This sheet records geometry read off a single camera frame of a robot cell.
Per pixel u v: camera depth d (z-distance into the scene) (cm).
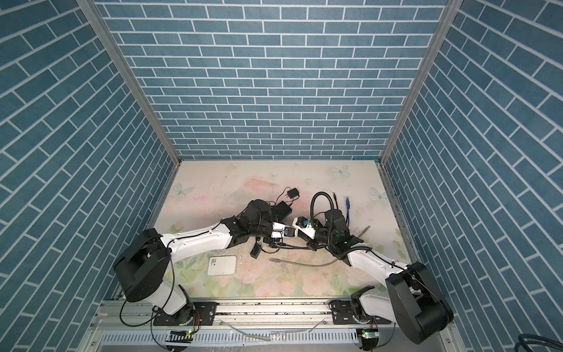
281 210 96
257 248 87
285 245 90
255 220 67
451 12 71
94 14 71
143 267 44
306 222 70
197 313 72
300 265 85
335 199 105
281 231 70
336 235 67
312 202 67
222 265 83
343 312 74
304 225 71
